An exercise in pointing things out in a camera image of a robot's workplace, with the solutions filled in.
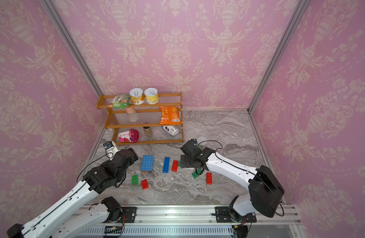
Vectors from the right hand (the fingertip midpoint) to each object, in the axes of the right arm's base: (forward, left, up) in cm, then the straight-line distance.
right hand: (190, 161), depth 84 cm
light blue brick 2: (+3, +25, -5) cm, 26 cm away
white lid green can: (+16, -8, -2) cm, 18 cm away
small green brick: (-6, +32, -7) cm, 33 cm away
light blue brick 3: (0, +26, -5) cm, 26 cm away
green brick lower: (-5, -3, -8) cm, 10 cm away
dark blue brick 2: (-1, +15, -7) cm, 16 cm away
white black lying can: (+23, +11, 0) cm, 25 cm away
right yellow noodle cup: (+27, +19, +26) cm, 42 cm away
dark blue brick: (+4, +14, -7) cm, 17 cm away
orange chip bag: (+28, +11, +9) cm, 31 cm away
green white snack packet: (+25, +37, +24) cm, 51 cm away
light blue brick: (+5, +26, -4) cm, 26 cm away
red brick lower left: (-9, +26, -7) cm, 29 cm away
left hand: (+1, +32, +10) cm, 33 cm away
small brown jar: (+23, +27, 0) cm, 35 cm away
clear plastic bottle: (+27, +34, +12) cm, 45 cm away
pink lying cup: (+19, +36, +1) cm, 41 cm away
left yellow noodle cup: (+27, +27, +27) cm, 47 cm away
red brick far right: (-7, -11, -8) cm, 15 cm away
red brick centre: (+1, +9, -7) cm, 12 cm away
